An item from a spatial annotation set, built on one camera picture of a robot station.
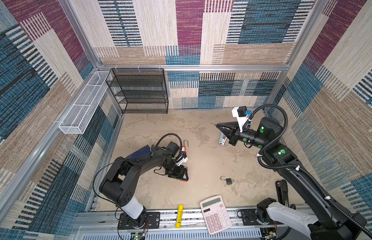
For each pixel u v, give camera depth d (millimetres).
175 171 763
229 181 852
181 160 759
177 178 759
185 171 788
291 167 461
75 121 893
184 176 781
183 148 982
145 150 997
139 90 1112
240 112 533
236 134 550
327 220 387
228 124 587
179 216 731
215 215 732
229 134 594
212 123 636
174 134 837
